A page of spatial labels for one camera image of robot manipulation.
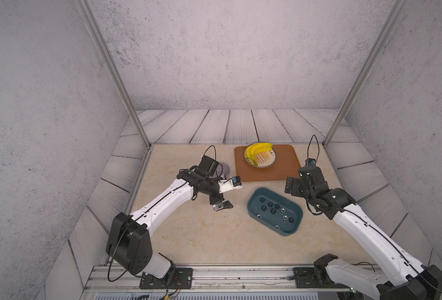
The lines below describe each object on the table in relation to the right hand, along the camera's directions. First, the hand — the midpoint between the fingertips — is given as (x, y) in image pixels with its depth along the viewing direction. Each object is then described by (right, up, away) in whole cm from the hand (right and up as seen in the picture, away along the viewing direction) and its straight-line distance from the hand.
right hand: (299, 182), depth 78 cm
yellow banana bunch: (-14, +15, +33) cm, 39 cm away
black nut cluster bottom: (-12, -15, +15) cm, 24 cm away
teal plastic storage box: (-6, -11, +16) cm, 21 cm away
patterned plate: (-9, +9, +34) cm, 36 cm away
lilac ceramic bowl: (-32, +6, -9) cm, 33 cm away
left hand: (-28, -5, +2) cm, 28 cm away
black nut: (-12, -11, +18) cm, 24 cm away
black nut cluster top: (-7, -16, +14) cm, 22 cm away
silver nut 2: (-15, -17, +11) cm, 25 cm away
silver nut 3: (-7, -21, +7) cm, 23 cm away
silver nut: (-2, -18, +11) cm, 21 cm away
